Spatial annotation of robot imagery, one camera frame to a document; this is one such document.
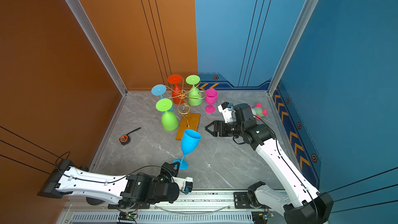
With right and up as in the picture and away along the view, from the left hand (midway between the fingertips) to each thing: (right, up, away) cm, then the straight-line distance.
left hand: (177, 161), depth 71 cm
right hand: (+15, +15, -1) cm, 21 cm away
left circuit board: (-23, -26, 0) cm, 35 cm away
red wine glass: (0, +30, +5) cm, 31 cm away
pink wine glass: (+17, +31, +25) cm, 44 cm away
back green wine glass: (+7, +31, +12) cm, 34 cm away
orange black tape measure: (-35, +5, +20) cm, 41 cm away
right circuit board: (+38, -25, -1) cm, 46 cm away
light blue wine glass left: (-10, +33, +5) cm, 35 cm away
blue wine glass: (+7, +11, -5) cm, 14 cm away
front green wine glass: (-5, +19, +3) cm, 20 cm away
